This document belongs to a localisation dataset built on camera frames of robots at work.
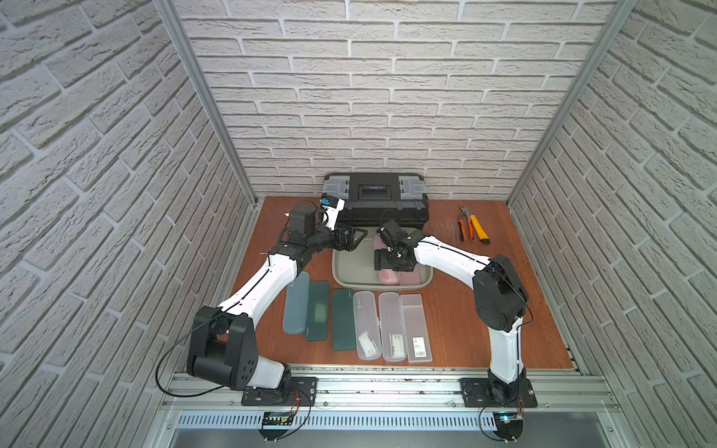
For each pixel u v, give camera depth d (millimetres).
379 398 750
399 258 685
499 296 512
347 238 710
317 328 835
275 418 725
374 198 994
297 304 890
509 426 708
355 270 971
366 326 854
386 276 899
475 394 738
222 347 422
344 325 858
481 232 1091
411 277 918
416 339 811
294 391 725
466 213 1144
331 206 716
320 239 701
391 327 850
